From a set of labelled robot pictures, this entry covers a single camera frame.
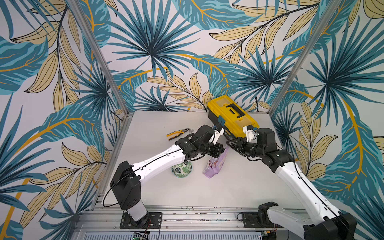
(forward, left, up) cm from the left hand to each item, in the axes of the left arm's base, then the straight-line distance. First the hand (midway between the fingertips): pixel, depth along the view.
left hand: (223, 151), depth 74 cm
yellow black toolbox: (+32, -7, -5) cm, 33 cm away
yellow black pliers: (+26, +25, -20) cm, 41 cm away
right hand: (+1, +1, +2) cm, 2 cm away
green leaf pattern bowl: (-1, +21, -21) cm, 30 cm away
